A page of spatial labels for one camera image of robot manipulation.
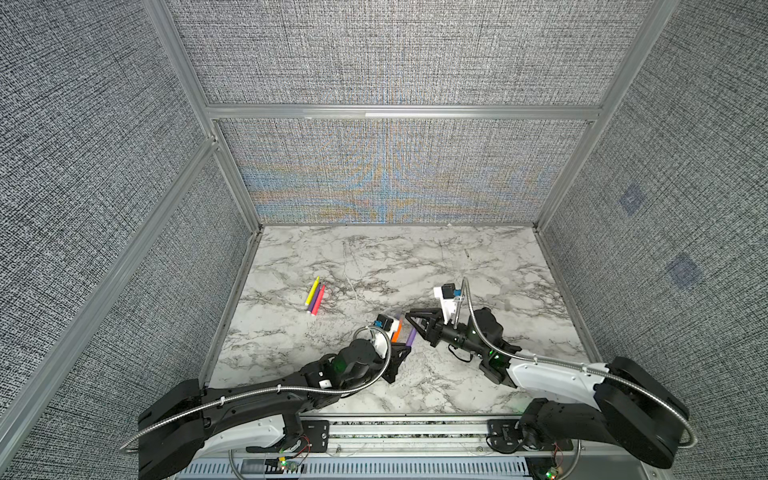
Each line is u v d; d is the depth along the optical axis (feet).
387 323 2.13
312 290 3.29
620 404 1.38
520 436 2.18
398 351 2.22
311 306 3.17
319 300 3.20
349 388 1.98
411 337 2.45
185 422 1.34
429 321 2.29
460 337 2.22
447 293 2.26
